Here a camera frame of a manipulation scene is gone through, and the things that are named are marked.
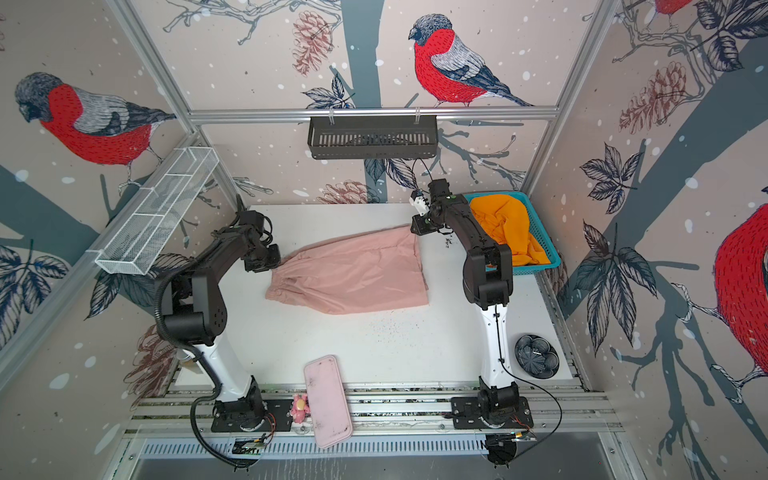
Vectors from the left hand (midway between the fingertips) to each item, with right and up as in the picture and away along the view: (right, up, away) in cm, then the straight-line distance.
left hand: (271, 262), depth 95 cm
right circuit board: (+71, -39, -25) cm, 85 cm away
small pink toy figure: (+17, -34, -22) cm, 44 cm away
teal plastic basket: (+91, +10, +8) cm, 92 cm away
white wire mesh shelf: (-23, +11, -20) cm, 33 cm away
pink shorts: (+33, -3, +3) cm, 33 cm away
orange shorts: (+80, +14, +8) cm, 82 cm away
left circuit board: (+5, -43, -24) cm, 49 cm away
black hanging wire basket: (+32, +45, +12) cm, 56 cm away
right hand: (+48, +11, +8) cm, 50 cm away
